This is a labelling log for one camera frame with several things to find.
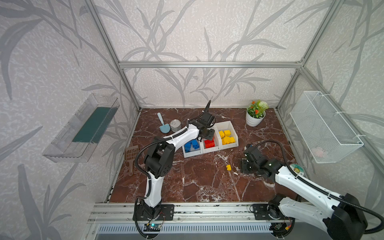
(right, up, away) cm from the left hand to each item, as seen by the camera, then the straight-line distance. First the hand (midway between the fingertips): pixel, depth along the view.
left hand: (211, 129), depth 94 cm
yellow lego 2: (+8, -3, +7) cm, 11 cm away
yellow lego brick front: (+11, -7, +3) cm, 14 cm away
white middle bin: (+4, -11, 0) cm, 11 cm away
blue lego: (-10, -9, -1) cm, 13 cm away
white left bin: (-12, -12, +1) cm, 17 cm away
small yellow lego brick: (+10, -22, -6) cm, 25 cm away
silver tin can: (-24, +2, +7) cm, 25 cm away
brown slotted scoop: (-52, -16, +2) cm, 54 cm away
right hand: (+18, -17, -10) cm, 26 cm away
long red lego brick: (-1, -9, +2) cm, 9 cm away
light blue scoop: (-33, 0, +13) cm, 35 cm away
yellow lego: (+12, -3, +8) cm, 14 cm away
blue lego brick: (-16, -11, +1) cm, 19 cm away
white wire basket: (+47, 0, -32) cm, 57 cm away
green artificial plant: (+31, +13, +4) cm, 34 cm away
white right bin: (+12, +2, +10) cm, 16 cm away
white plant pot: (+30, +5, +10) cm, 32 cm away
